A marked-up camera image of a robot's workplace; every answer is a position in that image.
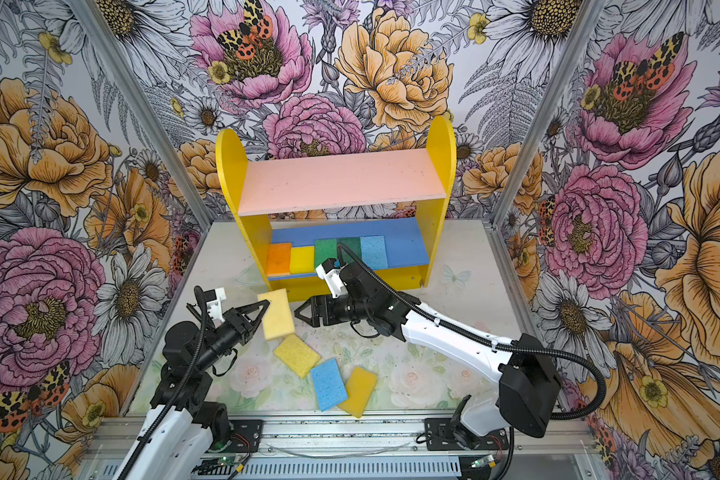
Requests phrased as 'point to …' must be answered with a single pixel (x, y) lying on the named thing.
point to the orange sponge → (279, 259)
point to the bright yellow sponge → (302, 259)
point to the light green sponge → (324, 250)
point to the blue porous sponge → (329, 385)
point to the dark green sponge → (353, 243)
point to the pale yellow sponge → (277, 320)
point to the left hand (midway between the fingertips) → (272, 311)
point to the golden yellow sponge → (359, 388)
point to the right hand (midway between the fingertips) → (309, 321)
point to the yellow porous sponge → (296, 355)
